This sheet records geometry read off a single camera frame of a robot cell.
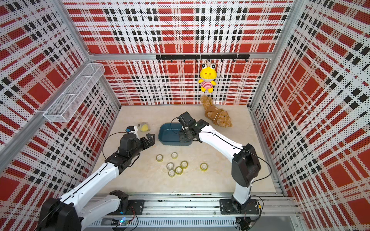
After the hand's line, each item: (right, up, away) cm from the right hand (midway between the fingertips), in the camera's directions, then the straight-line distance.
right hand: (185, 135), depth 84 cm
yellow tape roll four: (-1, -19, +4) cm, 19 cm away
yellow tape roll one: (-17, -16, +7) cm, 24 cm away
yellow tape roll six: (-4, -22, +2) cm, 22 cm away
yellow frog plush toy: (+14, +38, +7) cm, 41 cm away
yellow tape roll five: (-9, -23, +2) cm, 25 cm away
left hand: (-20, -1, 0) cm, 20 cm away
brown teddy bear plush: (+23, +11, +18) cm, 31 cm away
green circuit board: (-29, -40, -15) cm, 52 cm away
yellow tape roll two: (-8, -14, +9) cm, 19 cm away
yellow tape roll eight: (+11, -20, +4) cm, 24 cm away
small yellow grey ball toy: (-31, +3, +20) cm, 37 cm away
